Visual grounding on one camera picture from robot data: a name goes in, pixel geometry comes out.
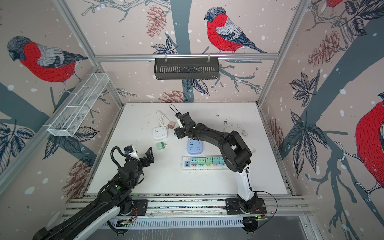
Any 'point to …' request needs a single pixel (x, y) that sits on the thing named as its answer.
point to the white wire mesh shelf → (70, 121)
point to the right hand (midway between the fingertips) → (180, 130)
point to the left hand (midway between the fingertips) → (144, 150)
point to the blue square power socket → (194, 147)
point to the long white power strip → (187, 165)
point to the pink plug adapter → (171, 125)
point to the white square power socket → (160, 133)
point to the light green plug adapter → (208, 160)
